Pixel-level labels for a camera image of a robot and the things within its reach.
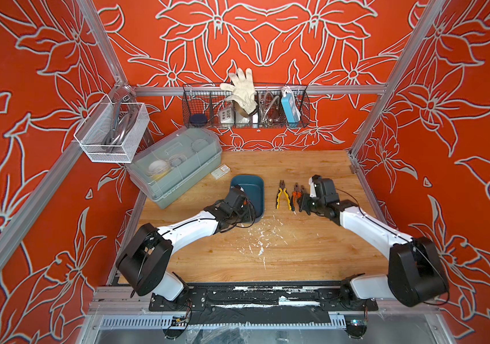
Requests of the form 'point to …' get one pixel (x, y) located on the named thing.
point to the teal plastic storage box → (253, 187)
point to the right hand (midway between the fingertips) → (296, 198)
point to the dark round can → (198, 118)
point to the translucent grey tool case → (167, 167)
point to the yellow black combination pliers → (282, 188)
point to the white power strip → (226, 116)
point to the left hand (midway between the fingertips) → (252, 210)
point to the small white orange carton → (221, 171)
